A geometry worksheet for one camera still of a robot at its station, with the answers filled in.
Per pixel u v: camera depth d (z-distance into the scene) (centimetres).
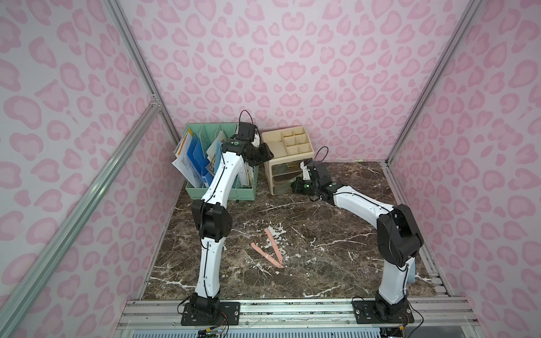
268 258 86
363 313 72
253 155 77
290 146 93
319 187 72
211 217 57
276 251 88
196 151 96
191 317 72
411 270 76
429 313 74
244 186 109
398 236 50
